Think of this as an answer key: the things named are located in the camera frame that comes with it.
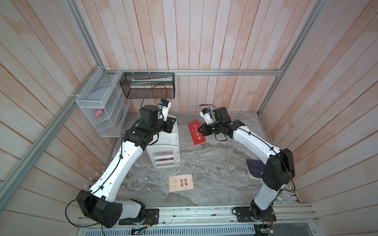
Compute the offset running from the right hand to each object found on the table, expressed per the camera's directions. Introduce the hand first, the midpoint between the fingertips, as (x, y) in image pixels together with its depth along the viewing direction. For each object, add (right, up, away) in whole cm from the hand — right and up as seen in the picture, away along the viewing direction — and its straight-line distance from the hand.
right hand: (197, 128), depth 85 cm
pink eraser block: (-57, +9, -4) cm, 57 cm away
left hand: (-13, +4, -12) cm, 19 cm away
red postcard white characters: (0, -4, 0) cm, 4 cm away
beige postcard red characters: (-10, -32, 0) cm, 33 cm away
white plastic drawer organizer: (-18, -10, -12) cm, 24 cm away
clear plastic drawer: (-7, -11, +16) cm, 20 cm away
